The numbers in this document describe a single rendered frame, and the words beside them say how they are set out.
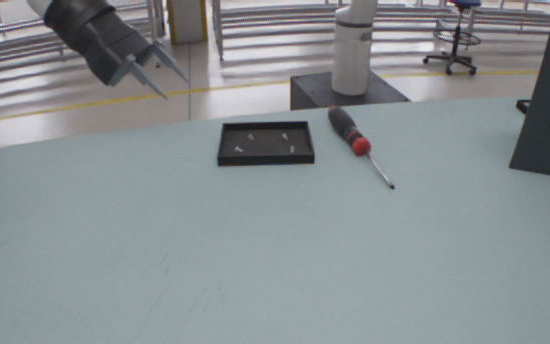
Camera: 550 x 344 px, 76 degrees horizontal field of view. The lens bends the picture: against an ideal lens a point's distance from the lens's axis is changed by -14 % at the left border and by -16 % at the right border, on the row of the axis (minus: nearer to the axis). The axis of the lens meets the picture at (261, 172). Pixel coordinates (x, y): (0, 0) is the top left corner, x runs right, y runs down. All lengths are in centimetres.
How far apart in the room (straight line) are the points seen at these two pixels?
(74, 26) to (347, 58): 66
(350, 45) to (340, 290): 71
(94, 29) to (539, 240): 53
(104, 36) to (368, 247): 36
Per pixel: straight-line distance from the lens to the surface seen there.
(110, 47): 48
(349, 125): 51
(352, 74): 99
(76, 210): 45
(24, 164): 58
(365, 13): 95
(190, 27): 445
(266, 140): 51
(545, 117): 52
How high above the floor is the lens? 126
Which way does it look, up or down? 35 degrees down
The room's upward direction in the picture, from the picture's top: 2 degrees counter-clockwise
